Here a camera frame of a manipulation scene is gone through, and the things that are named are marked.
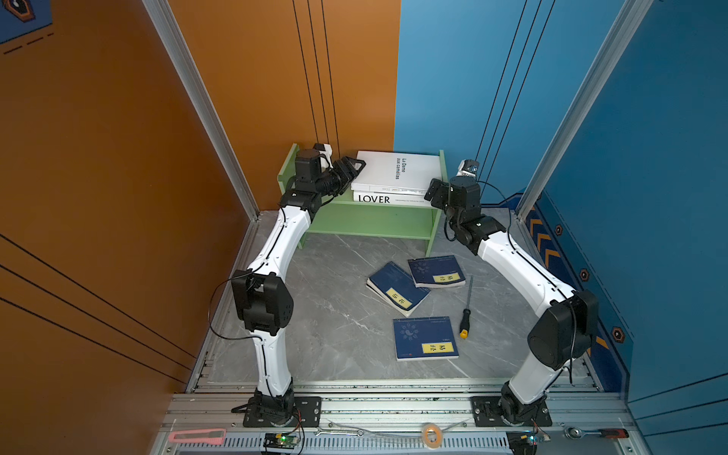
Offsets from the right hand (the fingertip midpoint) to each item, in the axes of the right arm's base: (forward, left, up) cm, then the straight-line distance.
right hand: (441, 184), depth 82 cm
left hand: (+3, +22, +5) cm, 23 cm away
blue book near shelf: (-8, -4, -33) cm, 35 cm away
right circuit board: (-58, -18, -36) cm, 71 cm away
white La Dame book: (+5, +13, +1) cm, 14 cm away
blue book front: (-33, +5, -33) cm, 47 cm away
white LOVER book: (-3, +14, -3) cm, 15 cm away
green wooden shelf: (+8, +31, -20) cm, 38 cm away
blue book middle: (-17, +12, -31) cm, 37 cm away
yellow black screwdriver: (-31, -7, -31) cm, 45 cm away
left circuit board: (-58, +44, -34) cm, 80 cm away
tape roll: (-57, +6, -34) cm, 67 cm away
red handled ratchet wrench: (-57, -29, -32) cm, 71 cm away
